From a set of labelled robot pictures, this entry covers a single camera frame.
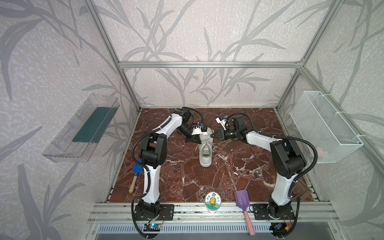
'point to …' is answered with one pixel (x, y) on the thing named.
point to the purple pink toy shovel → (242, 201)
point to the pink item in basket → (320, 153)
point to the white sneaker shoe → (205, 148)
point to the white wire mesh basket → (318, 122)
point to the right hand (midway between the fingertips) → (212, 131)
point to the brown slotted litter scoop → (301, 189)
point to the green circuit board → (152, 227)
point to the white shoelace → (207, 139)
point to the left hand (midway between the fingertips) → (200, 136)
